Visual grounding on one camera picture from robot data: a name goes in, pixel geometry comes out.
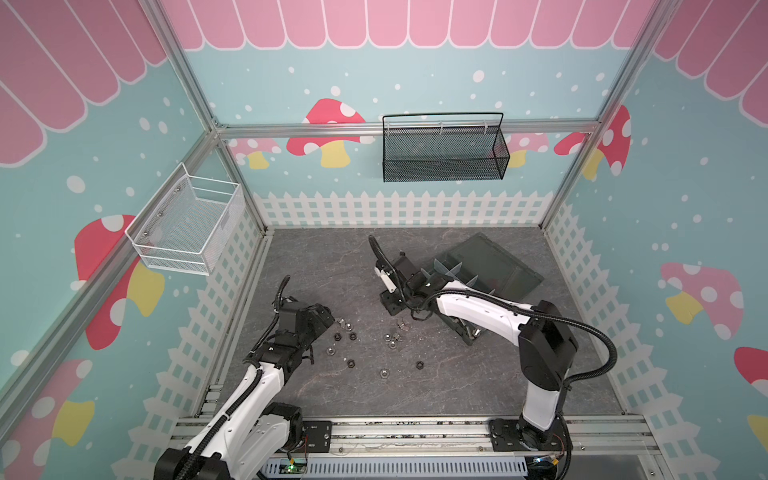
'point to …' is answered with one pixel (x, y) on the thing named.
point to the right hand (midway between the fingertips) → (386, 295)
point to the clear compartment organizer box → (484, 265)
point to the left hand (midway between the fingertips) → (321, 323)
